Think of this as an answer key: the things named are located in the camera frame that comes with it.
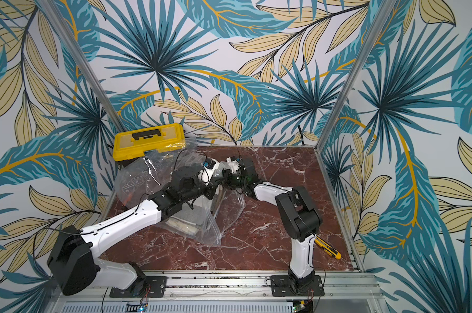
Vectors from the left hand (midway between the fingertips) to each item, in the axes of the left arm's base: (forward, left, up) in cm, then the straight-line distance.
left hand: (222, 181), depth 77 cm
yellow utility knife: (-18, -45, -21) cm, 53 cm away
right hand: (+8, +5, -9) cm, 13 cm away
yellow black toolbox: (+25, +48, -7) cm, 54 cm away
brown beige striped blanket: (-9, +12, -16) cm, 22 cm away
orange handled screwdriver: (+3, +47, -22) cm, 52 cm away
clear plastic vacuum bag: (+8, +38, -11) cm, 40 cm away
